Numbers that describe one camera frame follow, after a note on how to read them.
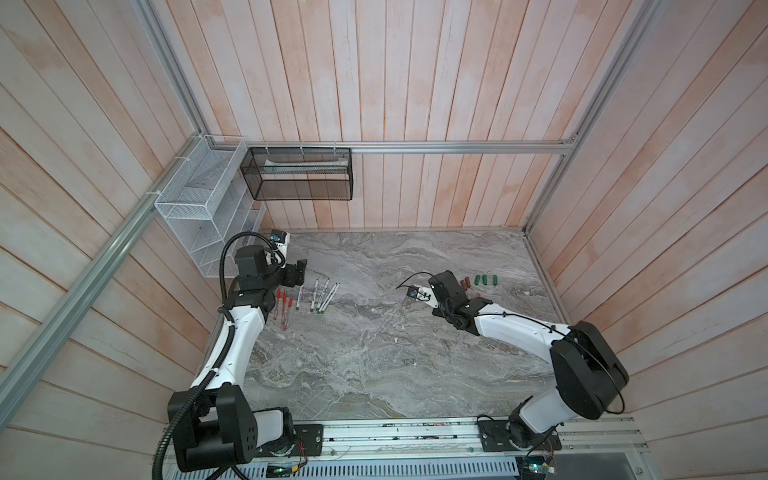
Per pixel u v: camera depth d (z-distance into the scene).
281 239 0.70
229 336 0.48
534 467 0.71
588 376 0.45
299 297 1.01
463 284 1.04
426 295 0.80
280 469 0.71
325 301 0.98
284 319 0.95
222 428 0.40
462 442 0.74
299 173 1.04
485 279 1.06
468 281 1.05
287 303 0.99
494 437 0.73
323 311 0.98
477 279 1.05
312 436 0.74
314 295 1.01
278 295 1.01
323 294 1.01
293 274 0.73
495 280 1.07
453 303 0.68
